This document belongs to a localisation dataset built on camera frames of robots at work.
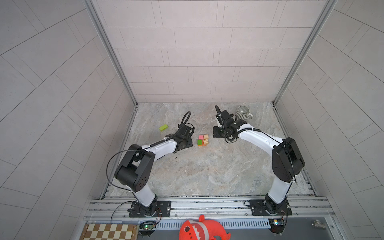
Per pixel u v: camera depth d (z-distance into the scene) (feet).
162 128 3.29
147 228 2.13
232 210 2.33
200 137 3.08
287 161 1.57
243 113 3.45
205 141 2.99
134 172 1.46
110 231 2.07
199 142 3.01
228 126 2.19
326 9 2.37
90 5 2.32
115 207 2.34
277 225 2.23
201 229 1.97
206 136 3.08
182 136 2.32
